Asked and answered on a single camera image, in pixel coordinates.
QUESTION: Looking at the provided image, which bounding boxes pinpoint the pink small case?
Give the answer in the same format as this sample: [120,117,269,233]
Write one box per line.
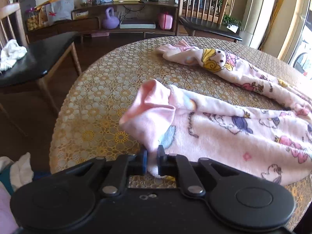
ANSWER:
[158,12,174,30]

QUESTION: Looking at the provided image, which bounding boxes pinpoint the white crumpled cloth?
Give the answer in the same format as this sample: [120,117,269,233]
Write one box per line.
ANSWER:
[0,39,28,72]

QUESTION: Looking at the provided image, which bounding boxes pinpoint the teal cloth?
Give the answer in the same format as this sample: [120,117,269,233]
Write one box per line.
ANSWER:
[0,166,15,195]

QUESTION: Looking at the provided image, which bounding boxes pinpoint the cream standing air conditioner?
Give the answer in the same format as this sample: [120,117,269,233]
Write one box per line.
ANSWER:
[241,0,265,51]

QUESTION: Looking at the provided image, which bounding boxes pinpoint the sliding glass door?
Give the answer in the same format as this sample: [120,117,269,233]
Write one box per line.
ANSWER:
[278,0,312,83]

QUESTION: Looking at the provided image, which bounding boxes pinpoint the grey gift bag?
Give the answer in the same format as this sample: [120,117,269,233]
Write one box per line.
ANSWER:
[45,0,75,22]

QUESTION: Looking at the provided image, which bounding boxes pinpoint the silver washing machine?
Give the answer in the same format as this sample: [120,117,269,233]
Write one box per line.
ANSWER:
[288,39,312,78]

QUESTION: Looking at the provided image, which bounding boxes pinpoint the pink cartoon print fleece pants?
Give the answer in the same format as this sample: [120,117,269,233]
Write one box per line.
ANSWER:
[119,41,312,186]

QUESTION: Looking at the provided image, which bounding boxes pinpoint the purple kettlebell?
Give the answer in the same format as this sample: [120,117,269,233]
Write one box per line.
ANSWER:
[102,7,120,29]

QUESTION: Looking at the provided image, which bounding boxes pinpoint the yellow curtain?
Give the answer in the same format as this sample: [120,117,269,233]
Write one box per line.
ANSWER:
[258,0,293,51]

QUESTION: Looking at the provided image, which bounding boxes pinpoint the green potted tree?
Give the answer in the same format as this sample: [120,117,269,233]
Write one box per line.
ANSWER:
[171,0,243,32]

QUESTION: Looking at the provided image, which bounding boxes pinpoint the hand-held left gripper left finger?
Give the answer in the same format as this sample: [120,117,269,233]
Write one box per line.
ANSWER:
[61,149,148,199]

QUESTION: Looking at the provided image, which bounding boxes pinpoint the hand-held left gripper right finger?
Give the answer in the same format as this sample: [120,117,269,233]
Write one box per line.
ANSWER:
[157,145,244,198]

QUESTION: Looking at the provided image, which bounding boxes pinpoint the lilac garment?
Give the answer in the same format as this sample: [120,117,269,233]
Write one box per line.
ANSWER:
[0,183,20,234]

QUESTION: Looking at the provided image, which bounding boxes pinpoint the white garment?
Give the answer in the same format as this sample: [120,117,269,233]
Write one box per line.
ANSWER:
[0,152,34,192]

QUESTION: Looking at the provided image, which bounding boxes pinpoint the jar of golden chocolates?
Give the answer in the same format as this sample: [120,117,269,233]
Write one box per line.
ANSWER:
[26,8,40,31]

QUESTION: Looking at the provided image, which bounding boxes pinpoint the yellow snack bag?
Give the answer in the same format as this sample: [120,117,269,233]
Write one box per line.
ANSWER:
[35,0,64,11]

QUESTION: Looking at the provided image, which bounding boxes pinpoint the wooden chair with black seat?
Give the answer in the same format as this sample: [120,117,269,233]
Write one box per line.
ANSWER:
[176,0,243,43]
[0,2,82,137]

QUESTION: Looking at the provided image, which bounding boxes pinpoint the dark wooden TV cabinet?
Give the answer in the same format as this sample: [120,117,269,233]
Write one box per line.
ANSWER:
[26,0,181,42]

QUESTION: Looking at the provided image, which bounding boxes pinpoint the white flat box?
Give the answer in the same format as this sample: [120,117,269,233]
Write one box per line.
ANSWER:
[119,20,156,29]

